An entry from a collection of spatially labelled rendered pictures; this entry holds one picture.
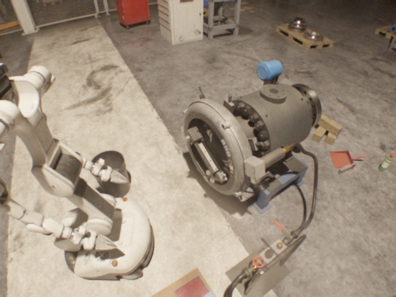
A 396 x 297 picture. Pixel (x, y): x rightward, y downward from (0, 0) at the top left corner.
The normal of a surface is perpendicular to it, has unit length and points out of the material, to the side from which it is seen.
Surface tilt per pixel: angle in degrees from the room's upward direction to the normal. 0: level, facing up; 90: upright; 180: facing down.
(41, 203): 0
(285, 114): 37
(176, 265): 0
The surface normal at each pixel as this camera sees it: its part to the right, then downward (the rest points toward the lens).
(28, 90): 0.05, 0.71
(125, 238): 0.00, -0.71
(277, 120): 0.36, -0.16
